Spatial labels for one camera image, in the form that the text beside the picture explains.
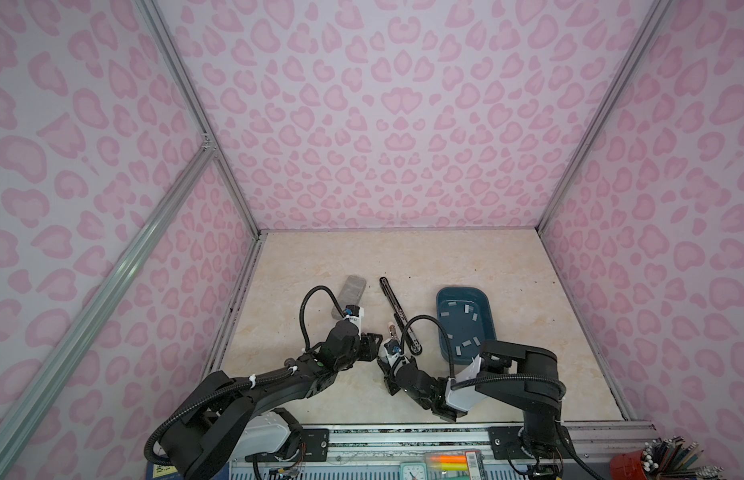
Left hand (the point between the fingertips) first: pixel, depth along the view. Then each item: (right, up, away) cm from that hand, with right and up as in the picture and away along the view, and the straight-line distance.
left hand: (380, 334), depth 85 cm
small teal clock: (+8, -27, -17) cm, 33 cm away
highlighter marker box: (+16, -26, -15) cm, 34 cm away
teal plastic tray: (+28, +3, +10) cm, 30 cm away
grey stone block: (-10, +9, +13) cm, 19 cm away
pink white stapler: (+4, +1, +3) cm, 5 cm away
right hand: (+1, -9, +2) cm, 9 cm away
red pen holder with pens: (+59, -19, -24) cm, 67 cm away
